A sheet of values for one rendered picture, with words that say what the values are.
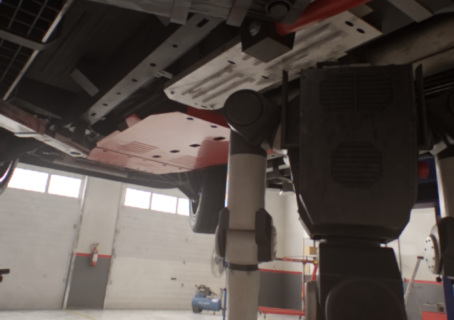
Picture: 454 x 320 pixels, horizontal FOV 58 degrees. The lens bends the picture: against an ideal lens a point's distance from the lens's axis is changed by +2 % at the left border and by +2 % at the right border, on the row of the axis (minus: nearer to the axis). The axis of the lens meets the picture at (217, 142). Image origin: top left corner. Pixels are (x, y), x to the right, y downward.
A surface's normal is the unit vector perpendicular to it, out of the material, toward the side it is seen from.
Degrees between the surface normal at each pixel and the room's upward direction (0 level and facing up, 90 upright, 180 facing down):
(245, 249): 82
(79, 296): 90
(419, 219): 90
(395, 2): 180
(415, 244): 90
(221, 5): 180
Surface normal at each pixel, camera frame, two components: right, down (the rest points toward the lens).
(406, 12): -0.07, 0.95
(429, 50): -0.38, 0.78
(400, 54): -0.53, 0.63
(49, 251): 0.60, -0.21
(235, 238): -0.14, -0.79
